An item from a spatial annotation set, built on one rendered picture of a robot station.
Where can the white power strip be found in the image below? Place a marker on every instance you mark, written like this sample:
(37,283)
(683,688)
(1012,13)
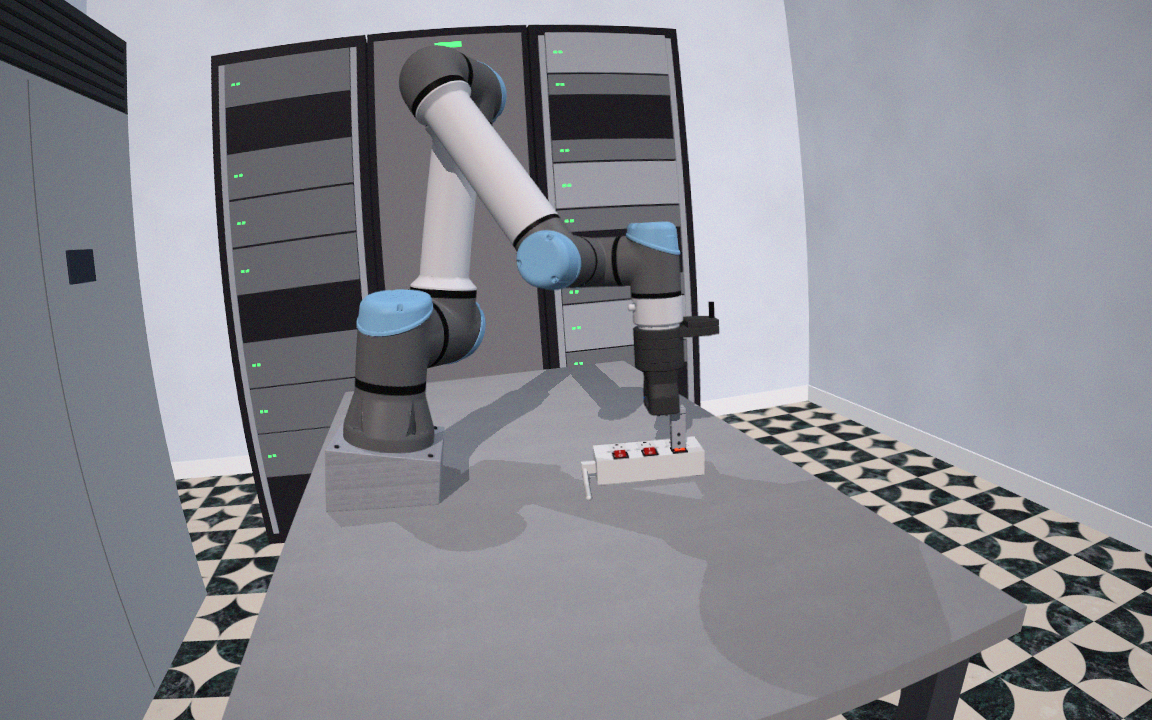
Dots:
(640,461)

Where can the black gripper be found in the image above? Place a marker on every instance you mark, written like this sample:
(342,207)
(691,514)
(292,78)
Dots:
(659,353)

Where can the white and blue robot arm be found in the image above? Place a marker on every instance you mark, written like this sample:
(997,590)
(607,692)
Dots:
(401,333)

